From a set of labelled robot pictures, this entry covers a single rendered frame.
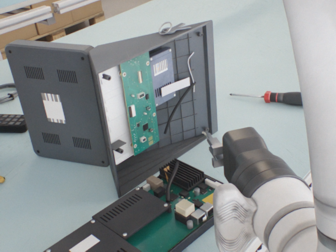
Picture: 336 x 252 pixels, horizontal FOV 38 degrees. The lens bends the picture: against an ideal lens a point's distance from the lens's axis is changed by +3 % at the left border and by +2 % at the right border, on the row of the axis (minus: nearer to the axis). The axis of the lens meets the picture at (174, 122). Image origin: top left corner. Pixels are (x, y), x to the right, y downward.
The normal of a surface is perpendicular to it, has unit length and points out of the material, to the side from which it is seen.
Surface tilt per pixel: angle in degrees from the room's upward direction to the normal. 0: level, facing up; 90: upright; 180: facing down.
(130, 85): 90
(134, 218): 0
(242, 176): 49
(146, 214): 0
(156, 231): 0
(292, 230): 31
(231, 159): 90
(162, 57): 90
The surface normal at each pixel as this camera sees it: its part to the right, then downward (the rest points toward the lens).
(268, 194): -0.56, -0.65
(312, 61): -0.55, -0.04
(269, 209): -0.70, -0.44
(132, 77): 0.73, 0.27
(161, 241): -0.09, -0.87
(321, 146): -0.88, 0.06
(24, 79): -0.39, 0.48
